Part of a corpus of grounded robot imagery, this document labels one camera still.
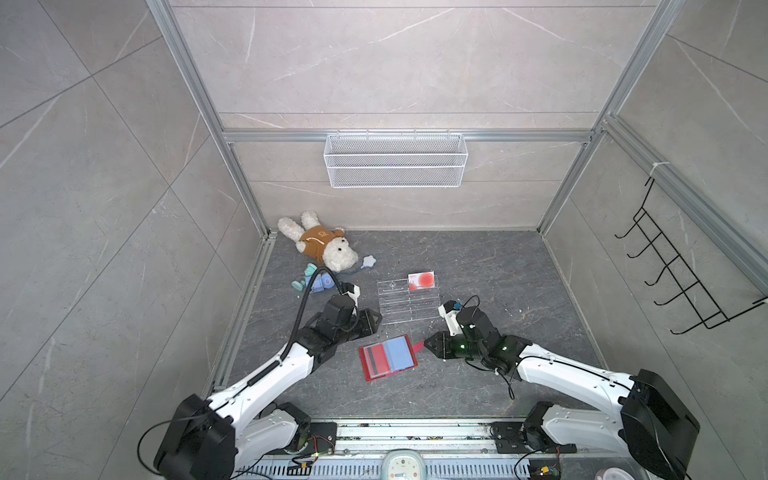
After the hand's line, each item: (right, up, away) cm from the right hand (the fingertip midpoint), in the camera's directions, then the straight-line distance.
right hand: (427, 341), depth 82 cm
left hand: (-13, +8, 0) cm, 16 cm away
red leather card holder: (-12, -6, +4) cm, 14 cm away
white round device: (-7, -25, -13) cm, 29 cm away
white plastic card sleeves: (-8, -5, +5) cm, 10 cm away
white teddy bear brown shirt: (-36, +29, +22) cm, 51 cm away
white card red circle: (0, +16, +13) cm, 20 cm away
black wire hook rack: (+57, +13, -19) cm, 62 cm away
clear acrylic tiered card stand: (-7, +8, +14) cm, 18 cm away
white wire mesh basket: (-9, +57, +19) cm, 60 cm away
